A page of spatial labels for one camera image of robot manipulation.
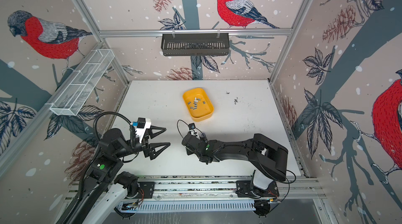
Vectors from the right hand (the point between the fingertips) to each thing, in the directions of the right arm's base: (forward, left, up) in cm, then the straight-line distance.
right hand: (187, 144), depth 85 cm
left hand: (-8, +5, +23) cm, 25 cm away
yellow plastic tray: (+30, -3, -4) cm, 30 cm away
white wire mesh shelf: (+7, +53, +29) cm, 61 cm away
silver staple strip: (+33, -1, -3) cm, 34 cm away
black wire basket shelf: (+61, -1, +25) cm, 66 cm away
